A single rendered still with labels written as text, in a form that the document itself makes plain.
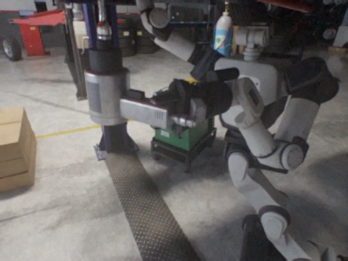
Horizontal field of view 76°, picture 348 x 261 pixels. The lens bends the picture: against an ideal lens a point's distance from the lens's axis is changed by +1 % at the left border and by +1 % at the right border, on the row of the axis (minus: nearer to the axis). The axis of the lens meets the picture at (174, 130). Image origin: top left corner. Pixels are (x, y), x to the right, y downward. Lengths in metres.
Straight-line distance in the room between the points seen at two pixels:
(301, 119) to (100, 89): 0.59
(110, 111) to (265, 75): 0.54
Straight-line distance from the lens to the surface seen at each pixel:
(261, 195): 1.18
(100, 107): 0.49
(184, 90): 0.46
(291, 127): 0.77
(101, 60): 0.48
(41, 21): 4.48
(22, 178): 2.38
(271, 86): 0.84
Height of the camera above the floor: 1.43
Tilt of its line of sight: 29 degrees down
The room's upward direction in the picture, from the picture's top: 2 degrees clockwise
